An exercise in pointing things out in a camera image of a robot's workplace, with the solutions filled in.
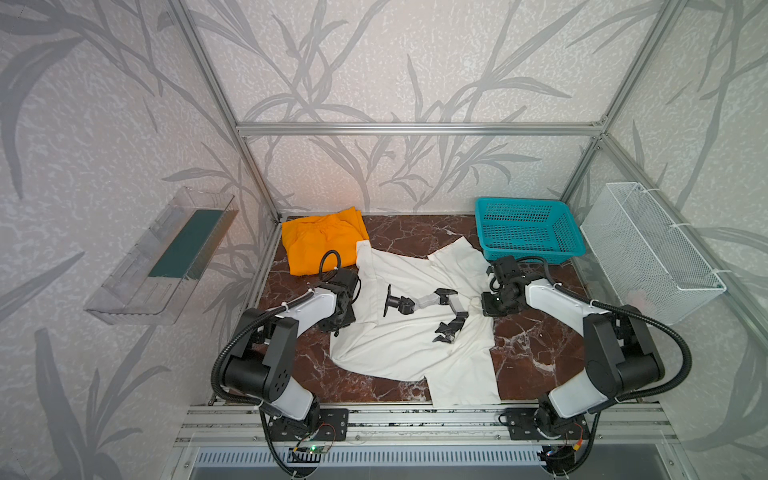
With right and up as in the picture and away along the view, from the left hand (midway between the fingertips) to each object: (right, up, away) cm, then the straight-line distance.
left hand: (344, 313), depth 92 cm
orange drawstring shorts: (-10, +22, +14) cm, 28 cm away
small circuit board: (-3, -27, -22) cm, 35 cm away
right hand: (+45, +4, +1) cm, 45 cm away
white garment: (+28, -7, -5) cm, 30 cm away
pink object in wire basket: (+78, +8, -19) cm, 80 cm away
